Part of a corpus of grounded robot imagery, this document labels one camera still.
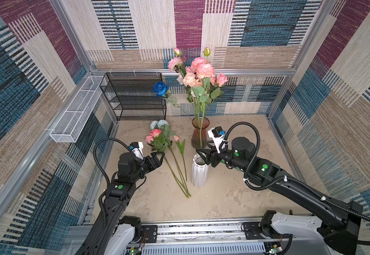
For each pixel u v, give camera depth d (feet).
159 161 2.25
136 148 2.27
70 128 3.01
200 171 2.39
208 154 1.91
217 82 2.57
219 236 2.39
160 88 2.40
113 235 1.85
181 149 3.35
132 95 3.59
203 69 1.93
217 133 1.83
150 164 2.17
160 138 3.34
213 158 1.92
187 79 2.35
